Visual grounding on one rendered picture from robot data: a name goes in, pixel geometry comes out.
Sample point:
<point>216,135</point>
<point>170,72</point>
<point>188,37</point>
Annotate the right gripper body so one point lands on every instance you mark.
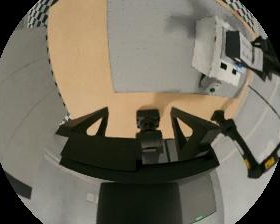
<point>265,69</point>

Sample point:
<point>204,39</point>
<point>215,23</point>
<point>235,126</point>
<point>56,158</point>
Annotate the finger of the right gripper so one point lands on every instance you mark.
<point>257,40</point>
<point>259,72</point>

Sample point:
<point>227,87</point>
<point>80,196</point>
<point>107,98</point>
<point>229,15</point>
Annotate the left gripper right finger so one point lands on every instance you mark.
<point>204,132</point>

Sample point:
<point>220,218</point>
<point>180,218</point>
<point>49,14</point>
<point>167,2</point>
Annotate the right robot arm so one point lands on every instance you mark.
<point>229,124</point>

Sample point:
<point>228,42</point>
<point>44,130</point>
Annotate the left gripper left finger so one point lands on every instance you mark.
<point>81,124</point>

